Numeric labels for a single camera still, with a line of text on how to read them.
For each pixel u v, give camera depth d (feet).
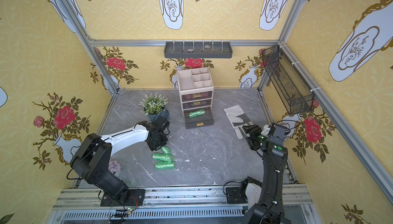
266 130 2.38
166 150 2.82
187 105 3.16
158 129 2.39
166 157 2.74
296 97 2.76
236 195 2.44
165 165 2.67
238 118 3.39
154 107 2.95
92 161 1.47
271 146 1.77
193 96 2.97
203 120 3.39
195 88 2.90
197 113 3.29
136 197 2.40
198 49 3.04
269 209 1.29
